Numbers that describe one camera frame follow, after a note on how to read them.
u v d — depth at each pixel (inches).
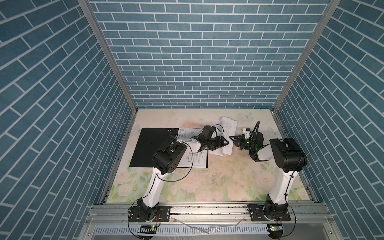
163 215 29.2
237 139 35.2
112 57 35.2
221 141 34.9
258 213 29.0
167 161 21.7
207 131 31.9
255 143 31.7
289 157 21.1
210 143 34.0
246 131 37.8
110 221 28.7
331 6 27.8
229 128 41.0
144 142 43.1
